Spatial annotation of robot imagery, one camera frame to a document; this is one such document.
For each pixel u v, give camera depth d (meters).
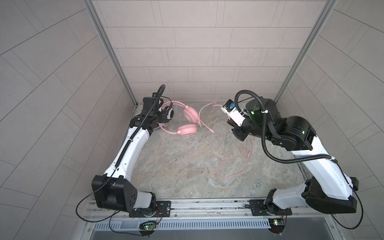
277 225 0.68
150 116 0.54
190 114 0.75
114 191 0.38
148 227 0.64
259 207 0.71
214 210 0.71
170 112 1.01
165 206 0.72
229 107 0.46
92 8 0.72
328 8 0.72
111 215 0.43
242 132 0.49
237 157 0.89
